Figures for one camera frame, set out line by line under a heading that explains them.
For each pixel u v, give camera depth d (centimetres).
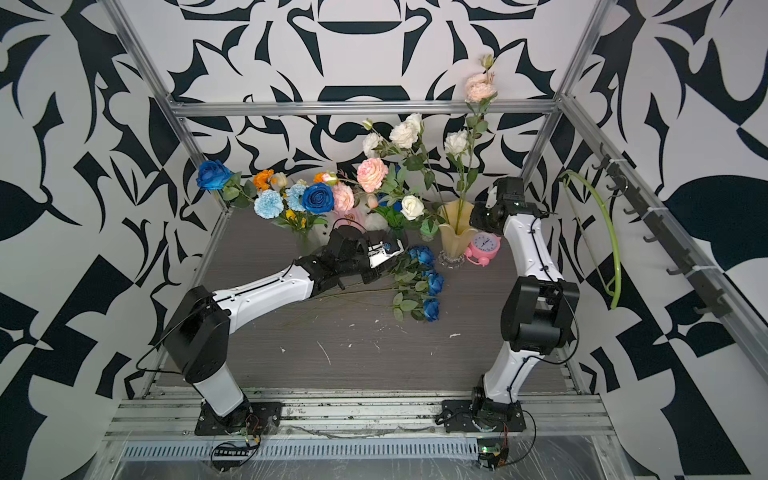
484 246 105
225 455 73
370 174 64
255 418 73
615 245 67
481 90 76
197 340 45
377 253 70
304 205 60
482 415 69
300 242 99
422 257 96
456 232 84
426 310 87
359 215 107
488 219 79
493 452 70
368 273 76
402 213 71
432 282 91
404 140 79
